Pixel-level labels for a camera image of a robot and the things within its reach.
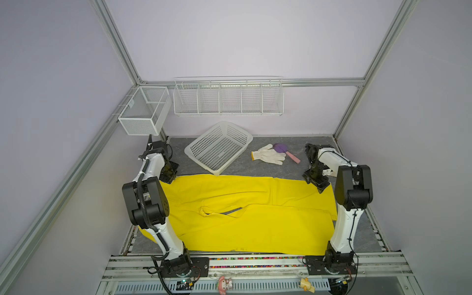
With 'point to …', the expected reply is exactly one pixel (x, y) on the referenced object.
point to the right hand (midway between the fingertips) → (311, 183)
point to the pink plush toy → (224, 284)
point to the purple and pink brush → (281, 148)
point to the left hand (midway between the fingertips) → (177, 174)
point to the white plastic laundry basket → (218, 147)
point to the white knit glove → (267, 154)
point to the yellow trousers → (249, 214)
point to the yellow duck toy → (305, 284)
